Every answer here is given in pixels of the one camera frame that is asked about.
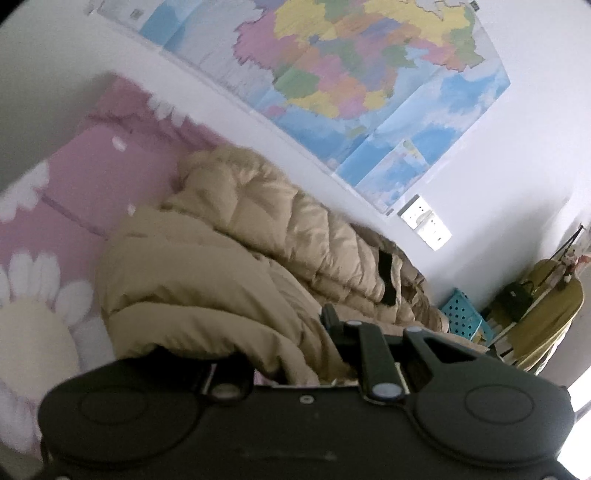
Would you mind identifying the beige puffy down jacket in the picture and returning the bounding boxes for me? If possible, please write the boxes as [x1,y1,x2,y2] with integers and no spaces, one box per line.
[96,146,451,386]

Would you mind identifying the coat rack with clothes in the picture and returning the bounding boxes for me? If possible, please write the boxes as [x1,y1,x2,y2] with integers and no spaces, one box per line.
[485,225,590,373]

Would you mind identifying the turquoise perforated plastic basket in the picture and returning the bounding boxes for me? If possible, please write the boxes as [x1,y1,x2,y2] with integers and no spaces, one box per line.
[440,289,486,343]

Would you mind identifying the black handbag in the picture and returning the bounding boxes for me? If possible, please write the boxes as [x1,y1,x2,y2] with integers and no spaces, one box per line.
[497,280,535,322]

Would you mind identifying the olive green hanging garment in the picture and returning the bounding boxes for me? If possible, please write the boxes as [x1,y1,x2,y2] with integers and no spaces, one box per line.
[507,259,585,373]

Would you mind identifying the pink flower bed sheet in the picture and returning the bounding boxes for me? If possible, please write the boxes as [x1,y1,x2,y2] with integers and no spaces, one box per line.
[1,77,223,456]

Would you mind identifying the white wall socket panel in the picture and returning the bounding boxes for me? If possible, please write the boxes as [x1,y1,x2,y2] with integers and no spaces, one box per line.
[399,195,452,251]

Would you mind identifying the colourful wall map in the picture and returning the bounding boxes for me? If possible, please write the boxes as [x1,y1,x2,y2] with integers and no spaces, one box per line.
[96,1,510,214]

